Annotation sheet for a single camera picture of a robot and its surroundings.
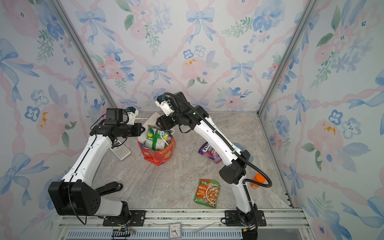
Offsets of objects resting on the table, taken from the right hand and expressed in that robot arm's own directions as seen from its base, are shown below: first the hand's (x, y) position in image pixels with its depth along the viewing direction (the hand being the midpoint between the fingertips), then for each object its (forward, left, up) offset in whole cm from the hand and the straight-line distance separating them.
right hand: (162, 118), depth 74 cm
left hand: (+1, +11, -7) cm, 13 cm away
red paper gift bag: (-7, +8, -27) cm, 29 cm away
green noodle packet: (-25, -24, -31) cm, 47 cm away
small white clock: (-43, -8, -29) cm, 53 cm away
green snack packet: (-6, +4, -10) cm, 12 cm away
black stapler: (-25, +29, -27) cm, 47 cm away
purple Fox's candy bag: (0, -24, -29) cm, 38 cm away
